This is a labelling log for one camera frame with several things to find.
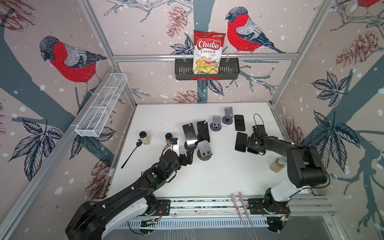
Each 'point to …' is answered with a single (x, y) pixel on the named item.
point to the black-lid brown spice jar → (167, 136)
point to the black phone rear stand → (203, 131)
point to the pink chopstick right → (244, 206)
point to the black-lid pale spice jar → (145, 139)
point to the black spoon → (138, 143)
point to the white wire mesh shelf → (94, 119)
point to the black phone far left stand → (190, 134)
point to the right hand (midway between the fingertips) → (252, 146)
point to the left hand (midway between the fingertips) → (187, 149)
